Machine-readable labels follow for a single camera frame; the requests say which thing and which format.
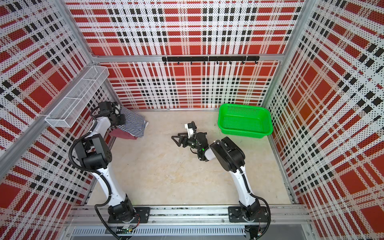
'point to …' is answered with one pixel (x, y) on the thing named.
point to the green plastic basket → (248, 121)
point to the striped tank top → (135, 123)
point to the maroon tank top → (119, 133)
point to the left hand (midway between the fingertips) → (122, 121)
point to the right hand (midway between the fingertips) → (174, 136)
